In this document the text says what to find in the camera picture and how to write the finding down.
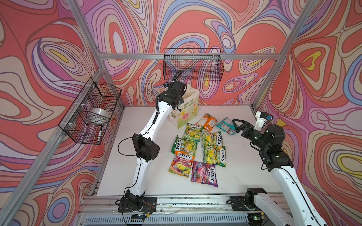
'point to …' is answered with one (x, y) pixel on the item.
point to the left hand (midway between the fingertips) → (178, 99)
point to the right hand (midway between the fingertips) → (236, 125)
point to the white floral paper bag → (186, 109)
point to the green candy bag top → (193, 132)
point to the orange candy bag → (208, 122)
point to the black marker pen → (100, 134)
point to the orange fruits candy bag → (182, 163)
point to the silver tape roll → (100, 111)
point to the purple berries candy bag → (204, 173)
